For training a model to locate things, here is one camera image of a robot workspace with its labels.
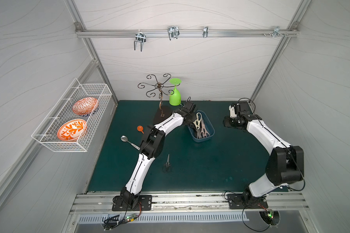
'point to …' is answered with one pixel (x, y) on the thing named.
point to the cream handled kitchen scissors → (197, 123)
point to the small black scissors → (167, 167)
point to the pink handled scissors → (203, 133)
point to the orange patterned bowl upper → (84, 106)
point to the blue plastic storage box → (207, 124)
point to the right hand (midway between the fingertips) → (227, 120)
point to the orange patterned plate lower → (72, 129)
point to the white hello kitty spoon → (124, 138)
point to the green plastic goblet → (175, 97)
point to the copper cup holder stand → (159, 85)
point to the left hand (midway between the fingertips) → (195, 118)
